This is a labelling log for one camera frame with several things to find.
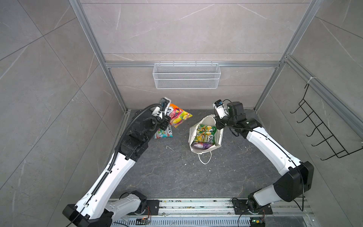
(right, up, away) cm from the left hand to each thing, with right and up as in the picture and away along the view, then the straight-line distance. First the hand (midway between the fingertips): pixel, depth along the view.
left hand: (167, 106), depth 63 cm
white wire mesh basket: (+10, +26, +38) cm, 47 cm away
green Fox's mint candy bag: (-9, -16, +37) cm, 42 cm away
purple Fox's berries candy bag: (+19, -22, +23) cm, 37 cm away
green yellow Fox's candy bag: (+22, -15, +29) cm, 39 cm away
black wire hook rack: (+73, -19, -4) cm, 76 cm away
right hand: (+27, -4, +18) cm, 32 cm away
